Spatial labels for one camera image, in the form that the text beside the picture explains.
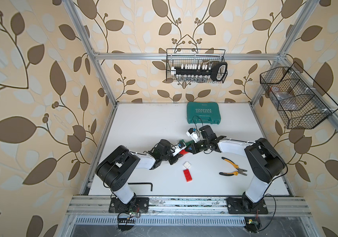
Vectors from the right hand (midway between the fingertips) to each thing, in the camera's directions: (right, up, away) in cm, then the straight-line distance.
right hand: (186, 149), depth 91 cm
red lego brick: (-2, -1, -3) cm, 4 cm away
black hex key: (-22, -17, -9) cm, 30 cm away
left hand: (-3, -1, -1) cm, 4 cm away
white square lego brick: (0, -8, -5) cm, 9 cm away
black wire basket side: (+56, +28, -18) cm, 65 cm away
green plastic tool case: (+14, +24, +17) cm, 32 cm away
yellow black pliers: (+31, -11, -7) cm, 33 cm away
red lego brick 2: (0, -13, -8) cm, 15 cm away
